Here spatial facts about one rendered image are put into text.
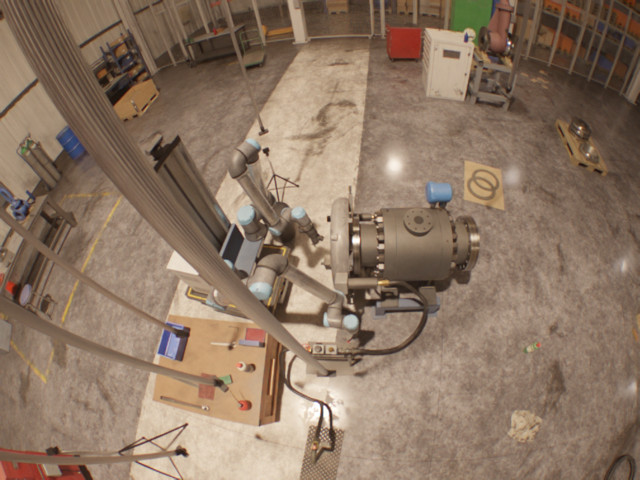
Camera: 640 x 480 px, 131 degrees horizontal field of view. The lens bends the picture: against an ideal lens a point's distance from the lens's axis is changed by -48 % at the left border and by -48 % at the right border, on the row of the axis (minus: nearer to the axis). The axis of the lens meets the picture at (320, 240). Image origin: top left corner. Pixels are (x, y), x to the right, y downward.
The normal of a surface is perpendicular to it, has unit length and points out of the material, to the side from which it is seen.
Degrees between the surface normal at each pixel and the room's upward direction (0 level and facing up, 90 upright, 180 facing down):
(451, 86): 90
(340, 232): 17
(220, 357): 0
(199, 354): 0
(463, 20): 90
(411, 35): 90
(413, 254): 46
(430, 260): 54
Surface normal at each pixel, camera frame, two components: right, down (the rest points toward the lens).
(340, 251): -0.15, 0.08
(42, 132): 0.98, 0.07
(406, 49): 0.01, 0.84
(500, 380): -0.12, -0.54
